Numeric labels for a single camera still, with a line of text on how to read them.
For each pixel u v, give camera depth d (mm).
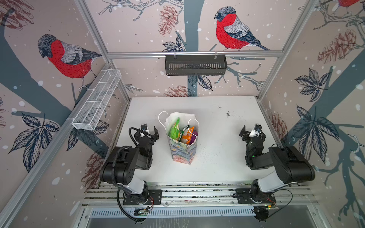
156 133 854
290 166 450
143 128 764
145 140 730
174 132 775
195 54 944
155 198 730
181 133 853
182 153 766
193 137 695
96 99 789
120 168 451
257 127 759
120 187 496
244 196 727
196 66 1047
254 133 781
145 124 787
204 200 728
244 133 819
